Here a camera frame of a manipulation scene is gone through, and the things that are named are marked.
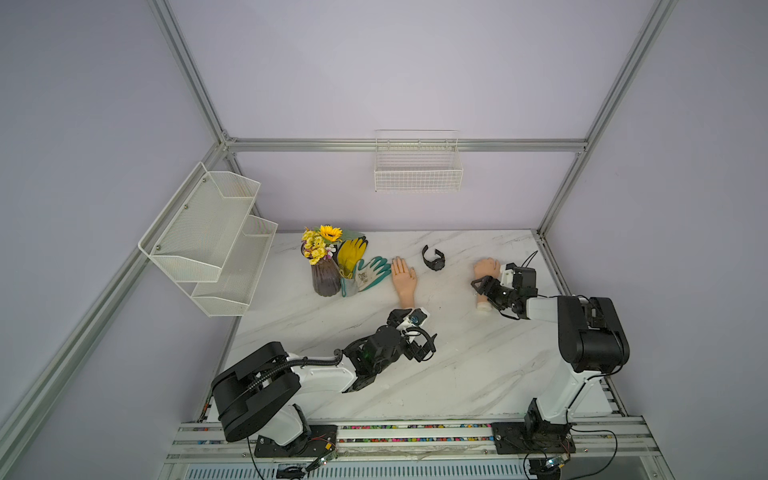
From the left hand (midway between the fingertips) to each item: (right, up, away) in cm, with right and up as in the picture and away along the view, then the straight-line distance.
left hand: (420, 323), depth 83 cm
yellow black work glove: (-25, +21, +30) cm, 44 cm away
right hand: (+22, +7, +18) cm, 30 cm away
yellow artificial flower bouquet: (-28, +23, -1) cm, 37 cm away
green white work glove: (-17, +11, +21) cm, 30 cm away
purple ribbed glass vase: (-30, +12, +13) cm, 35 cm away
